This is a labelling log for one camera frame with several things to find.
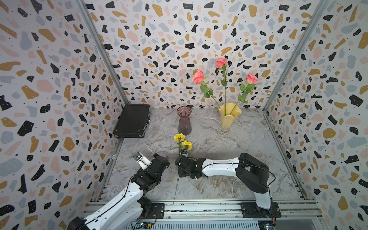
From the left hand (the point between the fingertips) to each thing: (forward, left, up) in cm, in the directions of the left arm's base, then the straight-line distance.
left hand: (155, 159), depth 82 cm
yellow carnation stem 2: (+13, -18, -5) cm, 23 cm away
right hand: (-4, -14, -9) cm, 17 cm away
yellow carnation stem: (+19, -12, -6) cm, 23 cm away
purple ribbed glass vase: (+24, -17, +1) cm, 29 cm away
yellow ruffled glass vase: (+22, -44, +11) cm, 50 cm away
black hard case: (+34, +23, -6) cm, 42 cm away
